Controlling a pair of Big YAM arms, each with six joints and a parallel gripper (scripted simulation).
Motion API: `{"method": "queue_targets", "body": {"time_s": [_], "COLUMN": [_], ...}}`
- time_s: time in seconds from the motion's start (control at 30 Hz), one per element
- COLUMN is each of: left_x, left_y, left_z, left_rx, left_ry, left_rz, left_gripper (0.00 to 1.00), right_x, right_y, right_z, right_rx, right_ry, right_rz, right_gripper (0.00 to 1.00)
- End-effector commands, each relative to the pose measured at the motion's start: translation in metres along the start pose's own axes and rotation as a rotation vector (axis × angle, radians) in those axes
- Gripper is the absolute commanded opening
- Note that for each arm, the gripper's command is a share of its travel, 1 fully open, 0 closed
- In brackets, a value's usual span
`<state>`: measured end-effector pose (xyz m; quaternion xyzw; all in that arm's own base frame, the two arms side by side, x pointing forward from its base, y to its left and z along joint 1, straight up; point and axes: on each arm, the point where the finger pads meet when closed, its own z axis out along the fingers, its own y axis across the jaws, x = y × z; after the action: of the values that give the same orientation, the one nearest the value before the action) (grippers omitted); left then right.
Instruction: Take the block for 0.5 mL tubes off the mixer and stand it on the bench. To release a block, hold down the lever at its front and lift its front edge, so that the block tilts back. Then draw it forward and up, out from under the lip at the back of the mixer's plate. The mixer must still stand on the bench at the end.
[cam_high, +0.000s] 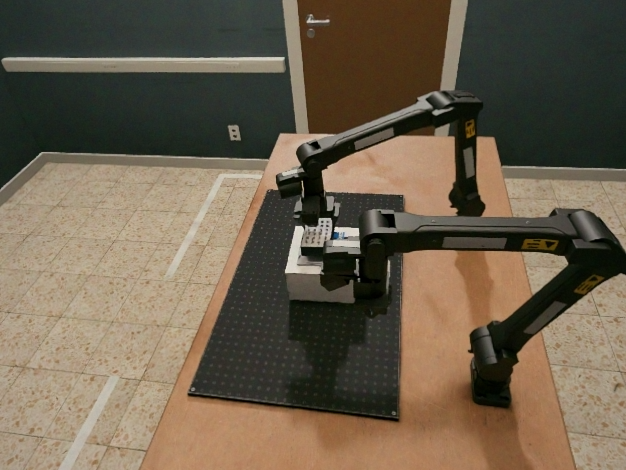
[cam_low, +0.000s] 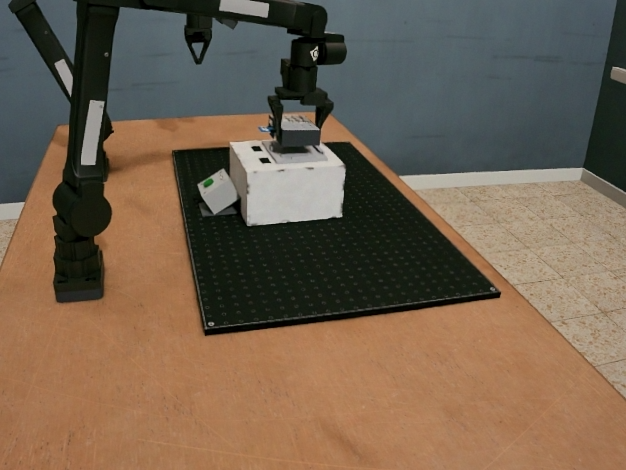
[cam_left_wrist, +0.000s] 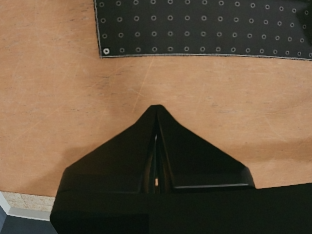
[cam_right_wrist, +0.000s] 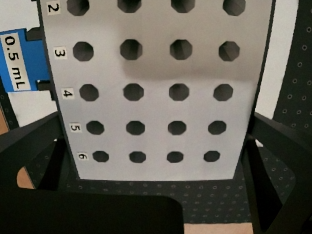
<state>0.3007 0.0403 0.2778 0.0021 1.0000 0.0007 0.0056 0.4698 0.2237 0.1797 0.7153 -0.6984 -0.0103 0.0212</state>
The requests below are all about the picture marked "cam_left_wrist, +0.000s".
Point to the black perforated breadboard plate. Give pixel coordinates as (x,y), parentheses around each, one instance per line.
(278,29)

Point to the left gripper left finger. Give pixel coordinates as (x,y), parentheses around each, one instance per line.
(122,162)

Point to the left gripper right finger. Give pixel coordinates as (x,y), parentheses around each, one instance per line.
(192,164)

